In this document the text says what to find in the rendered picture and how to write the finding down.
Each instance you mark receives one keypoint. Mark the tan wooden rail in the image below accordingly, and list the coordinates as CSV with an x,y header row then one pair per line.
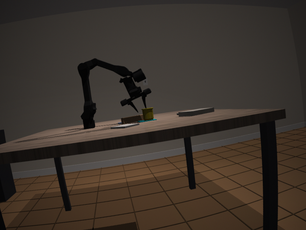
x,y
131,119

